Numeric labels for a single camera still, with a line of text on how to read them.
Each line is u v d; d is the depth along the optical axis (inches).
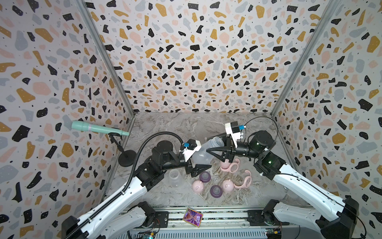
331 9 28.3
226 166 35.4
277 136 43.4
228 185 31.9
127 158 37.3
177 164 20.9
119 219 20.8
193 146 21.0
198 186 31.4
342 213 15.5
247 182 33.4
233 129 19.7
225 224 28.8
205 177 34.3
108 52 33.9
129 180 18.0
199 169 22.9
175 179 30.0
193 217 28.8
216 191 32.1
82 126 25.9
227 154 20.3
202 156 24.5
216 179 33.7
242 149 20.9
